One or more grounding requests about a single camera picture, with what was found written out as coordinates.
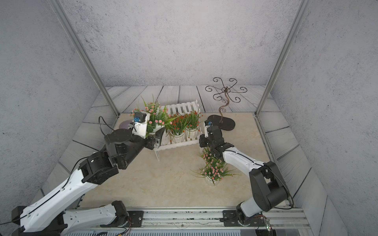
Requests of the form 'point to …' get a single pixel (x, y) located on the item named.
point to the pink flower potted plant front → (212, 177)
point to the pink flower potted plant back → (211, 162)
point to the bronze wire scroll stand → (219, 121)
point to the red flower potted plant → (192, 129)
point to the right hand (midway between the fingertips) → (201, 135)
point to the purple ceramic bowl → (124, 124)
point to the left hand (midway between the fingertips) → (157, 126)
